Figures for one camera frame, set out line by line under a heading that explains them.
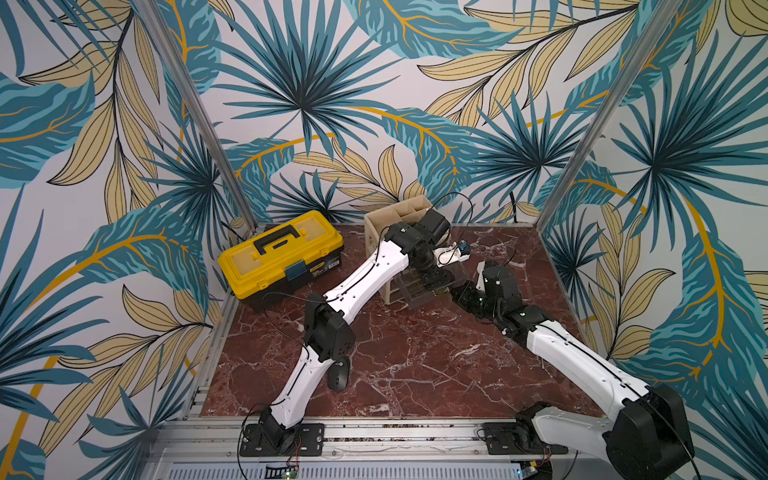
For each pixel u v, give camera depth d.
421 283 0.75
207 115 0.88
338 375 0.82
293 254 0.88
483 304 0.69
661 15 0.69
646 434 0.39
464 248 0.73
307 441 0.73
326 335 0.59
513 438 0.73
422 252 0.60
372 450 0.73
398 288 0.91
